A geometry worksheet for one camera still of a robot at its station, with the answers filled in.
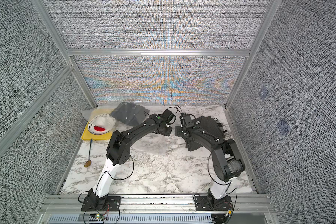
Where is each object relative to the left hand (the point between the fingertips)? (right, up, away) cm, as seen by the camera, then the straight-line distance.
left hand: (170, 131), depth 96 cm
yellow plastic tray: (-59, -3, +4) cm, 59 cm away
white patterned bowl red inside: (-48, +5, +2) cm, 48 cm away
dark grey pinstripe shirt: (+29, +4, +8) cm, 31 cm away
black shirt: (-30, +12, +14) cm, 35 cm away
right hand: (+8, +4, -1) cm, 9 cm away
